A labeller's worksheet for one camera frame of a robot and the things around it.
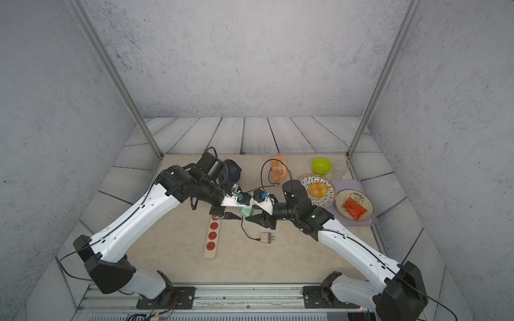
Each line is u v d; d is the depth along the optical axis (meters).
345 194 1.00
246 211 0.66
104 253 0.39
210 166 0.53
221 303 0.73
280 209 0.62
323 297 0.66
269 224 0.62
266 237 0.87
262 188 0.59
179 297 0.73
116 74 0.87
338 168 1.07
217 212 0.59
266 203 0.60
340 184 1.07
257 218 0.62
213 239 0.86
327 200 0.98
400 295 0.38
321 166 1.13
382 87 0.91
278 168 1.03
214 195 0.56
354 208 0.95
